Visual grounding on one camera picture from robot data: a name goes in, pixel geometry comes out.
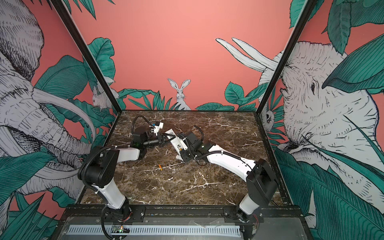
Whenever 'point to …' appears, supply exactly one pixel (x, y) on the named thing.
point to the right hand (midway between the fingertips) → (180, 152)
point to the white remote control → (175, 141)
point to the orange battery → (160, 166)
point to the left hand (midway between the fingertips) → (174, 136)
